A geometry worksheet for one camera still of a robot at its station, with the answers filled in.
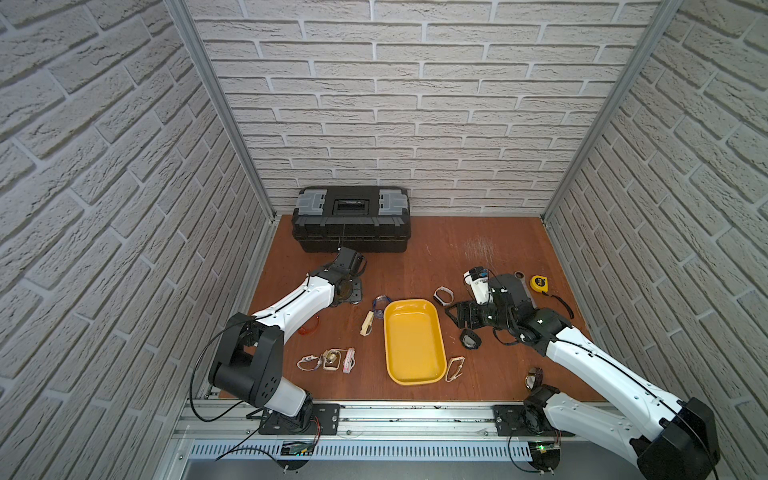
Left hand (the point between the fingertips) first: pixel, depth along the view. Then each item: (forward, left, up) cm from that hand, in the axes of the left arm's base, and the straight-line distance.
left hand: (352, 286), depth 90 cm
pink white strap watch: (-21, 0, -4) cm, 22 cm away
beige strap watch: (-11, -5, -5) cm, 13 cm away
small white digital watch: (-21, +11, -7) cm, 25 cm away
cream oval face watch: (-24, -31, -7) cm, 40 cm away
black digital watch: (-16, -35, -3) cm, 38 cm away
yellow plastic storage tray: (-18, -19, -6) cm, 27 cm away
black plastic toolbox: (+19, -6, +10) cm, 23 cm away
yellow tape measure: (+4, -62, -4) cm, 62 cm away
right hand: (-11, -30, +7) cm, 33 cm away
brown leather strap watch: (-26, -50, -3) cm, 56 cm away
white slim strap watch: (-1, -28, -6) cm, 28 cm away
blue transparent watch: (-3, -8, -7) cm, 11 cm away
